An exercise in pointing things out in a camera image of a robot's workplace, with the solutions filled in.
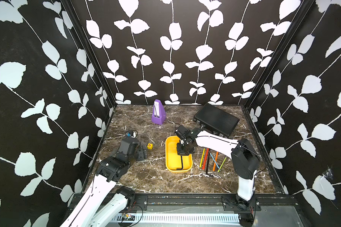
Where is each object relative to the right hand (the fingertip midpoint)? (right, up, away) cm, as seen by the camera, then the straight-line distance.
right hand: (177, 152), depth 86 cm
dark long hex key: (+18, -12, -1) cm, 22 cm away
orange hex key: (+25, -5, +2) cm, 25 cm away
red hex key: (+18, -5, +4) cm, 19 cm away
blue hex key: (+24, -7, +2) cm, 25 cm away
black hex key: (+3, -7, -3) cm, 8 cm away
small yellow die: (-18, +2, +7) cm, 20 cm away
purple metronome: (-14, +24, +18) cm, 33 cm away
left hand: (-19, +6, -13) cm, 24 cm away
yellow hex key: (+16, -5, +4) cm, 18 cm away
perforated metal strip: (+1, -29, -16) cm, 34 cm away
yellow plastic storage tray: (-3, -6, +4) cm, 8 cm away
